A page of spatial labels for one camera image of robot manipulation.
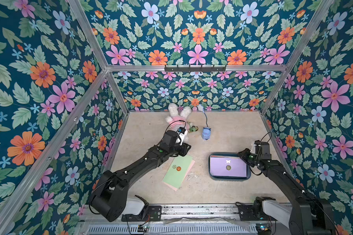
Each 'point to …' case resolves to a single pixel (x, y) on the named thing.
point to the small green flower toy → (194, 129)
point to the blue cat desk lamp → (206, 130)
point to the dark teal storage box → (226, 178)
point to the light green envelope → (177, 170)
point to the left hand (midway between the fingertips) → (190, 145)
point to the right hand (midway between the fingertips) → (239, 152)
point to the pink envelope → (176, 189)
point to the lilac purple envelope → (227, 166)
